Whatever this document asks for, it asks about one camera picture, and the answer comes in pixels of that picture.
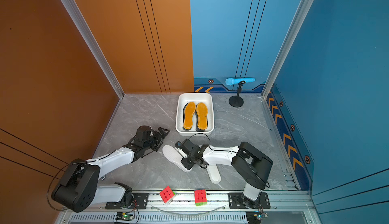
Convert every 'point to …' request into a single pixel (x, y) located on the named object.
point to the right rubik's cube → (200, 197)
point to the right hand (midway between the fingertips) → (185, 161)
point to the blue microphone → (230, 81)
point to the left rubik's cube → (167, 194)
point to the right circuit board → (255, 217)
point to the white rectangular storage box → (195, 114)
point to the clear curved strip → (205, 212)
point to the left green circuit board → (122, 216)
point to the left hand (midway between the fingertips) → (169, 133)
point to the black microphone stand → (236, 101)
